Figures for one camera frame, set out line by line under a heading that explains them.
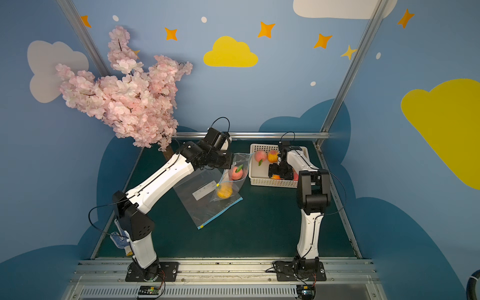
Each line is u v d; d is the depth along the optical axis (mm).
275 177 960
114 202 460
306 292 731
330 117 1083
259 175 1046
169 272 738
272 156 1079
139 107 628
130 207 492
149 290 718
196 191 984
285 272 747
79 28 733
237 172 936
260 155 1074
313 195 580
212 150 589
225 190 879
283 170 914
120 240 820
